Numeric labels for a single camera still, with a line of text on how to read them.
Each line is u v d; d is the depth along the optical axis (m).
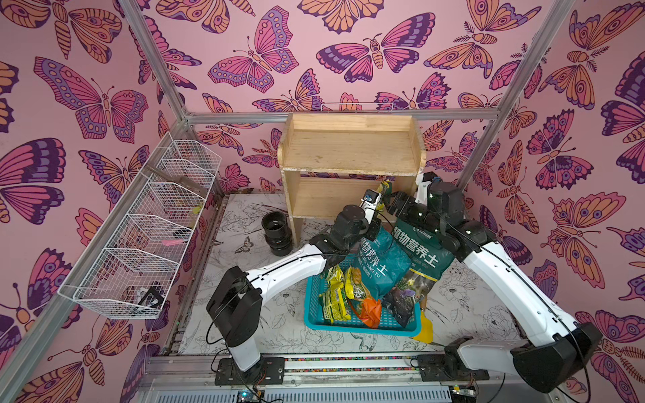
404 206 0.63
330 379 0.73
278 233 0.89
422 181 0.65
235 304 0.44
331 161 0.70
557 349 0.37
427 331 0.81
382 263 0.69
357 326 0.74
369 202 0.66
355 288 0.76
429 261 0.70
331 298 0.81
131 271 0.65
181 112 0.90
